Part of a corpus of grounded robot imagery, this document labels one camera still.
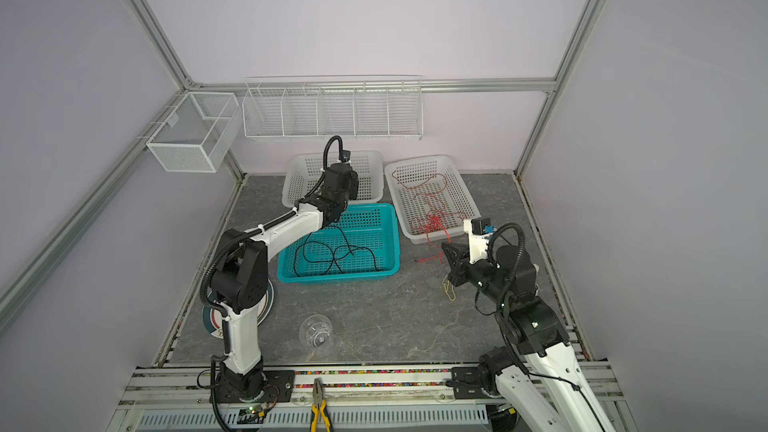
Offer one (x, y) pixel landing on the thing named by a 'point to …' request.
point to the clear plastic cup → (315, 331)
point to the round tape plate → (213, 319)
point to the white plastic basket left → (303, 172)
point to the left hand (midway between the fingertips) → (348, 176)
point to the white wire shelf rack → (334, 108)
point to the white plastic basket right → (411, 172)
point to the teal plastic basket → (364, 242)
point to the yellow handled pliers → (319, 407)
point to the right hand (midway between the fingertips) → (446, 247)
